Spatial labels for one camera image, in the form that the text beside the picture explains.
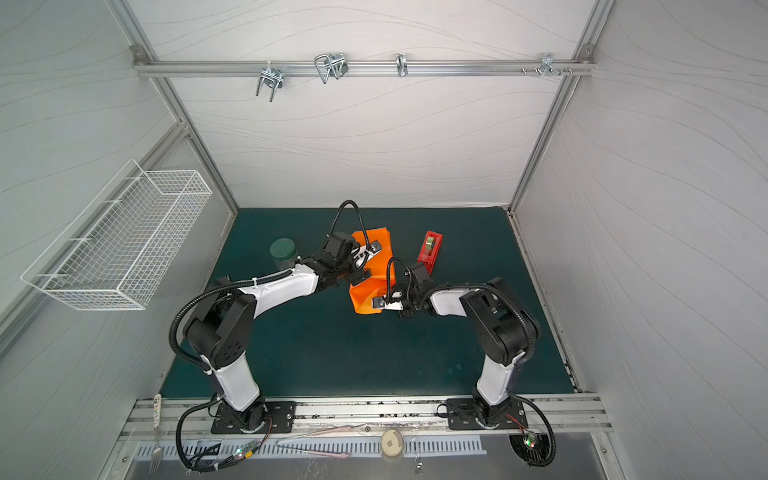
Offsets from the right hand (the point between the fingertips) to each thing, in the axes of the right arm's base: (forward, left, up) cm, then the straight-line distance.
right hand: (392, 293), depth 96 cm
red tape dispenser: (+15, -13, +5) cm, 21 cm away
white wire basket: (-11, +63, +32) cm, 71 cm away
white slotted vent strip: (-42, +19, 0) cm, 46 cm away
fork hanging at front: (-45, +53, +1) cm, 70 cm away
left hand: (+7, +11, +10) cm, 17 cm away
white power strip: (-36, +58, +2) cm, 68 cm away
